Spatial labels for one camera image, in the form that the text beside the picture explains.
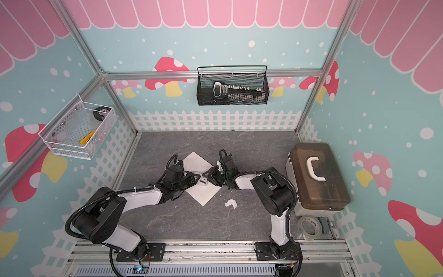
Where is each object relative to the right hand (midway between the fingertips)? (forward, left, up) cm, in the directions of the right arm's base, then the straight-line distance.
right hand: (203, 176), depth 92 cm
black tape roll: (+18, +46, +29) cm, 58 cm away
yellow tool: (+1, +45, +28) cm, 54 cm away
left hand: (-2, +2, -1) cm, 3 cm away
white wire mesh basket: (+6, +51, +28) cm, 58 cm away
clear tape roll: (-24, -52, -8) cm, 58 cm away
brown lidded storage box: (-7, -59, +2) cm, 59 cm away
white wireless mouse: (-3, 0, -2) cm, 3 cm away
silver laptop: (+11, +6, -5) cm, 14 cm away
